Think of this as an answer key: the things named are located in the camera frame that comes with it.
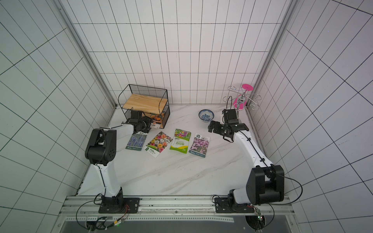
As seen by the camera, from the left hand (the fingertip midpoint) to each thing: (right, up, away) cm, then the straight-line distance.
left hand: (153, 123), depth 104 cm
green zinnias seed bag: (+20, -12, -6) cm, 25 cm away
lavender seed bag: (-10, -12, -5) cm, 17 cm away
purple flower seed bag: (+34, -15, -9) cm, 38 cm away
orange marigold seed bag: (+1, +1, +3) cm, 4 cm away
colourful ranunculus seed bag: (+5, -14, -8) cm, 17 cm away
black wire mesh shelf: (0, +16, 0) cm, 16 cm away
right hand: (+39, -2, -17) cm, 42 cm away
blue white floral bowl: (+39, +6, +7) cm, 40 cm away
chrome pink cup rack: (+58, +15, -18) cm, 63 cm away
